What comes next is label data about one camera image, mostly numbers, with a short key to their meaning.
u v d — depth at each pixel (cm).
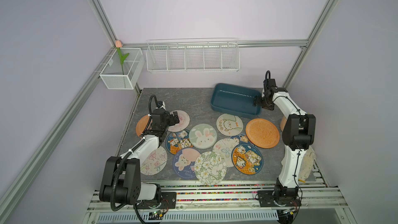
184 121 104
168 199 74
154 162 87
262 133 97
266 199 74
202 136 96
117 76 77
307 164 84
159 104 77
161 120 71
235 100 114
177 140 94
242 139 94
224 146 91
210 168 83
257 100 92
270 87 81
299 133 56
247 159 87
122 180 42
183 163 85
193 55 97
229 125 102
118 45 89
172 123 81
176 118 83
